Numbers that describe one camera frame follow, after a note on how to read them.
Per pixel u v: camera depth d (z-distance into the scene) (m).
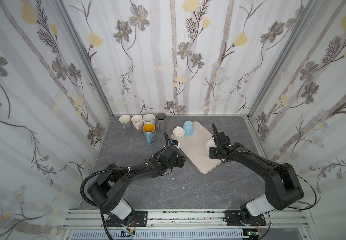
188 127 1.01
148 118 1.11
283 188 0.44
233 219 0.73
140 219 0.74
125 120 1.07
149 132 0.98
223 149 0.67
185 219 0.75
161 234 0.70
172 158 0.68
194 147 1.12
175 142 0.79
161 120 1.05
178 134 0.99
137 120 1.08
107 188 0.45
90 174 0.43
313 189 0.41
